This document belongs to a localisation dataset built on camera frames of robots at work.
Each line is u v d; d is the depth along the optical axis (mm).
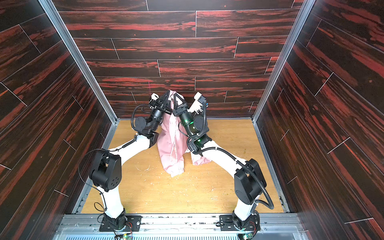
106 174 500
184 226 736
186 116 613
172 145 881
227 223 732
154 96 733
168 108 687
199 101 595
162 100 678
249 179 454
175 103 641
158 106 668
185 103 616
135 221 739
